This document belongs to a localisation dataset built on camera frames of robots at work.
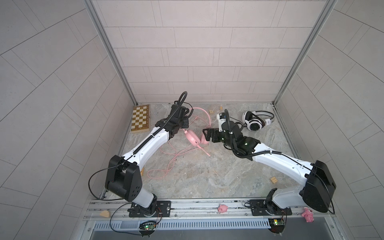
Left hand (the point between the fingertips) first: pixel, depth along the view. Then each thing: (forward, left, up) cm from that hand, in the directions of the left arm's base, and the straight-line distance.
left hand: (188, 117), depth 85 cm
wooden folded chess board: (+9, +34, -15) cm, 39 cm away
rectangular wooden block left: (-25, +25, -17) cm, 40 cm away
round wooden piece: (-45, +37, -15) cm, 60 cm away
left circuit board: (-50, +16, -14) cm, 54 cm away
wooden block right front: (-29, -47, -17) cm, 58 cm away
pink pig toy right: (-45, -57, -15) cm, 74 cm away
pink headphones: (-13, -3, 0) cm, 14 cm away
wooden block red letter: (+23, -23, -18) cm, 38 cm away
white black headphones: (+3, -42, -10) cm, 43 cm away
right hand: (-10, -11, 0) cm, 15 cm away
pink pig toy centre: (-43, -18, -16) cm, 49 cm away
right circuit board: (-49, -43, -18) cm, 67 cm away
